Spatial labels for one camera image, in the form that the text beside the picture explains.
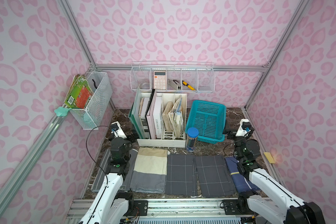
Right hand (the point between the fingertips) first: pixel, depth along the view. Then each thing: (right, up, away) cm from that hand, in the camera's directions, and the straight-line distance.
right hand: (235, 120), depth 74 cm
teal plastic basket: (-3, +1, +39) cm, 40 cm away
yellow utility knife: (-25, +26, +24) cm, 43 cm away
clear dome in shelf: (-53, +24, +23) cm, 62 cm away
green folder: (-54, +3, +2) cm, 54 cm away
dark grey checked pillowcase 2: (-9, -34, +9) cm, 36 cm away
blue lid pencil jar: (-22, -8, +6) cm, 24 cm away
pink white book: (-44, +2, +10) cm, 45 cm away
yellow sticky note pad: (+33, -26, +21) cm, 47 cm away
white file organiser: (-36, -14, +26) cm, 47 cm away
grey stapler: (-32, +25, +24) cm, 47 cm away
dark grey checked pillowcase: (-28, -33, +8) cm, 44 cm away
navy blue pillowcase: (+6, -37, +6) cm, 38 cm away
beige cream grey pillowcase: (-47, -32, +11) cm, 58 cm away
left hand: (-60, -3, +2) cm, 60 cm away
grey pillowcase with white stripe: (-60, -20, -21) cm, 67 cm away
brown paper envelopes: (-34, +2, +10) cm, 35 cm away
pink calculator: (-42, +26, +21) cm, 54 cm away
